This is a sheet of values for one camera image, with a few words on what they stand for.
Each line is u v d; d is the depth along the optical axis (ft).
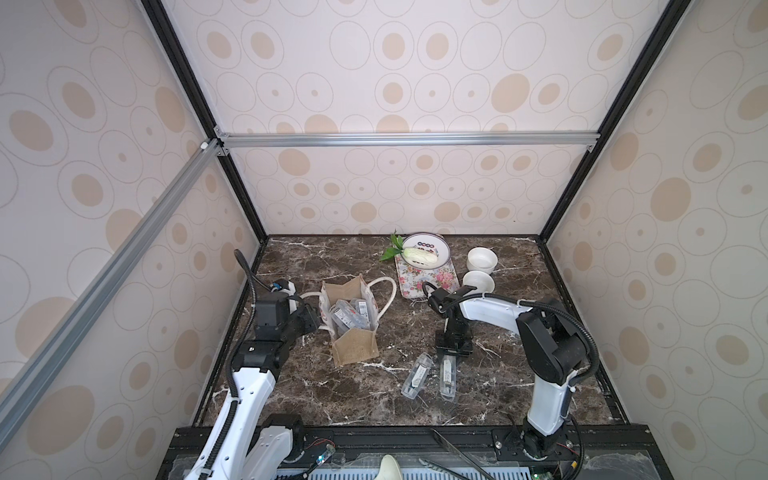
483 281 3.37
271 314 1.86
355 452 2.39
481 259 3.62
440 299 2.49
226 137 2.94
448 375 2.73
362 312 2.96
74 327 1.62
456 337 2.55
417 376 2.73
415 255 3.59
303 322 2.25
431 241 3.83
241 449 1.37
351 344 2.78
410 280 3.48
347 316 2.86
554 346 1.64
